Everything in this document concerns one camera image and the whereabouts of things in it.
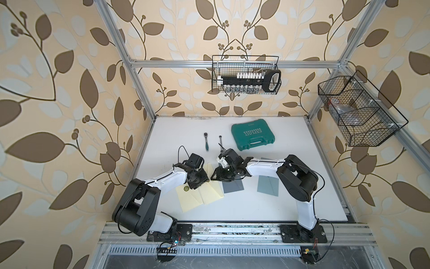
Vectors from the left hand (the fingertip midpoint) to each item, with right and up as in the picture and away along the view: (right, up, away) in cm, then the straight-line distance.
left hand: (205, 178), depth 89 cm
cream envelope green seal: (-8, -9, -3) cm, 13 cm away
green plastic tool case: (+28, +24, +16) cm, 40 cm away
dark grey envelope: (+15, -4, -1) cm, 16 cm away
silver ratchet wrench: (+8, +22, +20) cm, 31 cm away
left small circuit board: (-15, -27, -16) cm, 35 cm away
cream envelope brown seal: (+5, -6, -1) cm, 8 cm away
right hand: (+5, -1, +1) cm, 5 cm away
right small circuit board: (+47, -28, -18) cm, 57 cm away
